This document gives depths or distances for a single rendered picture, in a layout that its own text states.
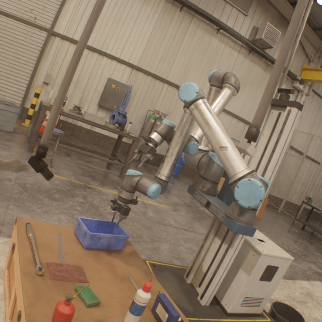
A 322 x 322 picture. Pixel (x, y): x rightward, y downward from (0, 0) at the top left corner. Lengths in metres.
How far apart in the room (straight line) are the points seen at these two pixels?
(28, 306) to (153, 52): 8.53
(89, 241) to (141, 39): 7.87
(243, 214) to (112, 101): 7.32
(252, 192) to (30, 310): 1.11
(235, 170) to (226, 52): 9.06
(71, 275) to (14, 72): 7.55
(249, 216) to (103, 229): 0.97
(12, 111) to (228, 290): 5.42
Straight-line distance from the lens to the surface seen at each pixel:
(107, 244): 1.84
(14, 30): 8.75
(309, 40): 12.85
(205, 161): 2.01
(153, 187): 1.59
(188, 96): 1.53
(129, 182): 1.64
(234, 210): 1.62
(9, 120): 6.40
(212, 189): 2.00
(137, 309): 1.29
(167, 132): 1.79
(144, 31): 9.19
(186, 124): 1.68
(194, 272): 2.20
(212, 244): 2.13
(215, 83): 2.06
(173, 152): 1.69
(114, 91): 8.59
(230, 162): 1.45
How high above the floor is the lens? 1.33
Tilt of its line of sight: 9 degrees down
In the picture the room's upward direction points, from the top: 23 degrees clockwise
